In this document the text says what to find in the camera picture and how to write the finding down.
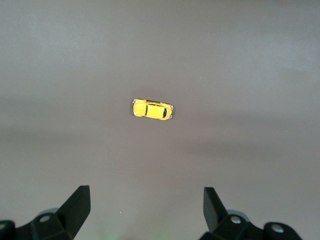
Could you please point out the yellow beetle toy car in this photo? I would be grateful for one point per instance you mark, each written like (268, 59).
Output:
(150, 111)

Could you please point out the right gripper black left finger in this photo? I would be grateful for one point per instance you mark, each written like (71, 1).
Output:
(75, 207)

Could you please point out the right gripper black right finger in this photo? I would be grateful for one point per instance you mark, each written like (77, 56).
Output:
(212, 210)

